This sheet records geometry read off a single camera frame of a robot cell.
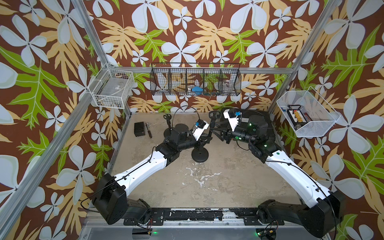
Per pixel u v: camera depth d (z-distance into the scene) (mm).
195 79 987
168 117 932
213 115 649
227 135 602
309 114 819
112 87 857
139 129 1099
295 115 836
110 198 403
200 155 948
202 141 636
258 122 531
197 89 951
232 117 584
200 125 616
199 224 734
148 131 1078
